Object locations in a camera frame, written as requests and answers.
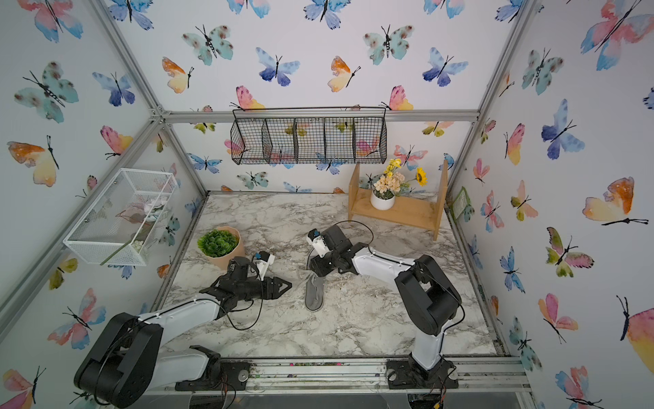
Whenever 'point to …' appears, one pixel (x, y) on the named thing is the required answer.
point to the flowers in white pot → (392, 184)
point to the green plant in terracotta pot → (220, 244)
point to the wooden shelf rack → (406, 210)
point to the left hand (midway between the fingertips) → (288, 282)
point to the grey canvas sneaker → (313, 287)
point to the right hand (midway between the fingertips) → (317, 259)
